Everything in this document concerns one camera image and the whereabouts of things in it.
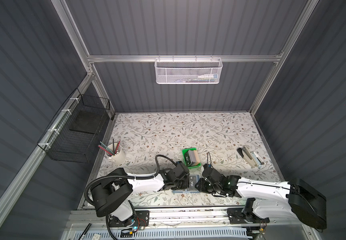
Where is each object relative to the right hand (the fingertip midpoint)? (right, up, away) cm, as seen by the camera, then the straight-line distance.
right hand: (196, 188), depth 81 cm
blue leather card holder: (-4, -2, +1) cm, 5 cm away
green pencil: (-53, +22, +5) cm, 57 cm away
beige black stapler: (+36, +16, +17) cm, 43 cm away
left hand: (-3, +1, +2) cm, 3 cm away
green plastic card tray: (-5, +19, +17) cm, 26 cm away
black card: (-2, +2, +3) cm, 4 cm away
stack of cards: (-1, +15, +10) cm, 18 cm away
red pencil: (-45, +24, +6) cm, 52 cm away
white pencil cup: (-44, +16, +5) cm, 47 cm away
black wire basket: (-62, +30, -9) cm, 69 cm away
